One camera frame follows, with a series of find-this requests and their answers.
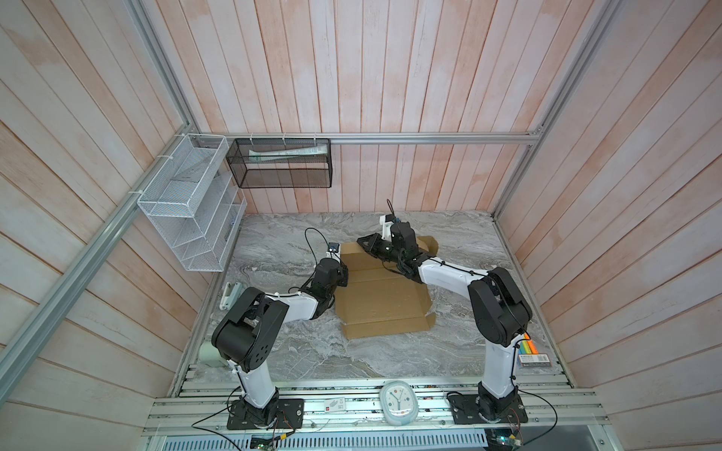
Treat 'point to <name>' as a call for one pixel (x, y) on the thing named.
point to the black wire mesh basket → (281, 163)
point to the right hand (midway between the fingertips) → (355, 240)
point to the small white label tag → (335, 404)
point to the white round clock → (399, 402)
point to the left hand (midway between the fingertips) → (340, 265)
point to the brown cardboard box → (377, 301)
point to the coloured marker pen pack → (528, 355)
